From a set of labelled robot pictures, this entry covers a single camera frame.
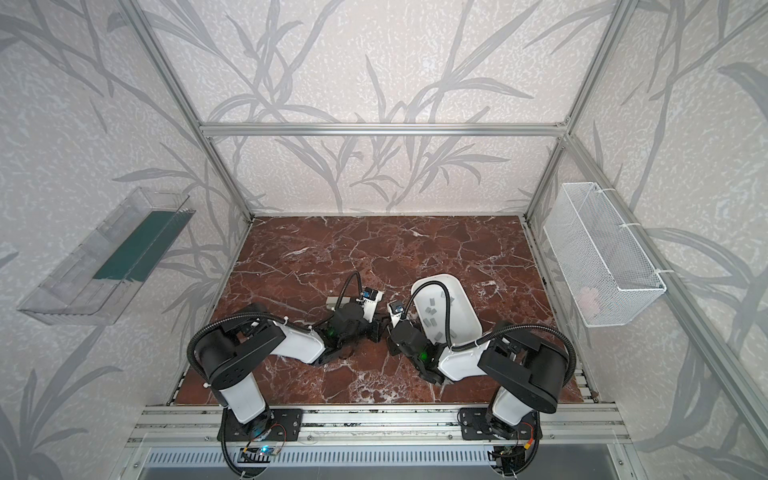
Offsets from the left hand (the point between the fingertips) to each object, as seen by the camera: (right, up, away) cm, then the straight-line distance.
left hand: (395, 311), depth 90 cm
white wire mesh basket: (+44, +14, -29) cm, 55 cm away
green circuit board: (-33, -31, -17) cm, 49 cm away
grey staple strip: (+12, -1, +4) cm, 12 cm away
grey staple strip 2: (+12, -3, +2) cm, 12 cm away
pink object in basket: (+48, +7, -18) cm, 52 cm away
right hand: (-1, -1, -1) cm, 2 cm away
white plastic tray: (+12, +1, +6) cm, 13 cm away
